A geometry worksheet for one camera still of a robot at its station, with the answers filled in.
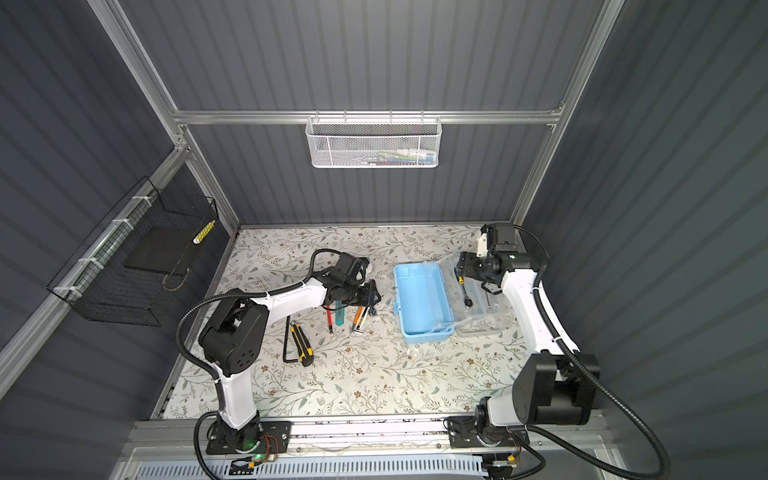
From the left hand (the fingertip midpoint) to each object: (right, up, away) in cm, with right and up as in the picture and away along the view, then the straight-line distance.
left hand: (376, 297), depth 94 cm
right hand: (+28, +10, -10) cm, 32 cm away
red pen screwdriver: (-15, -7, 0) cm, 16 cm away
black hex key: (-26, -17, -8) cm, 32 cm away
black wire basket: (-59, +11, -23) cm, 64 cm away
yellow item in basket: (-47, +20, -13) cm, 53 cm away
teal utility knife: (-12, -5, +2) cm, 13 cm away
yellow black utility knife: (-22, -14, -6) cm, 27 cm away
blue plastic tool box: (+17, -2, -3) cm, 17 cm away
